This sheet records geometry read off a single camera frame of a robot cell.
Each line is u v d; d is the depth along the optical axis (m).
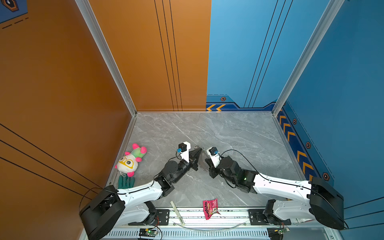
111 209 0.42
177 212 0.75
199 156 0.73
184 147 0.64
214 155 0.66
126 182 0.84
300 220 0.71
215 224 0.73
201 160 0.80
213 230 0.71
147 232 0.71
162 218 0.74
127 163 0.85
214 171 0.69
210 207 0.76
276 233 0.71
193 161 0.66
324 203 0.41
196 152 0.71
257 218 0.72
